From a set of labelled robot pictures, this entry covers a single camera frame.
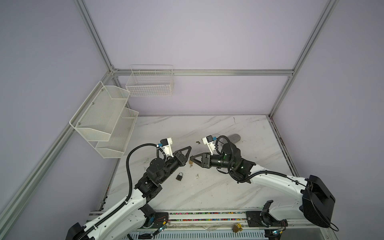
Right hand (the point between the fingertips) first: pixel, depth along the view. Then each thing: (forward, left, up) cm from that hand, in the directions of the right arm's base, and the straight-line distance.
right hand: (191, 160), depth 68 cm
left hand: (+5, 0, +3) cm, 5 cm away
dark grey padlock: (+2, +8, -25) cm, 26 cm away
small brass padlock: (-1, 0, +1) cm, 2 cm away
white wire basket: (+53, +28, +9) cm, 60 cm away
